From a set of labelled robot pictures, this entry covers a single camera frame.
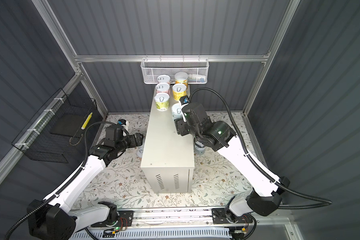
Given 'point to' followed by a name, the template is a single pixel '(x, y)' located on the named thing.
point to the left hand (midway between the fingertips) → (135, 136)
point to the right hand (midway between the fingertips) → (184, 120)
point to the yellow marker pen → (86, 121)
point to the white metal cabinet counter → (168, 162)
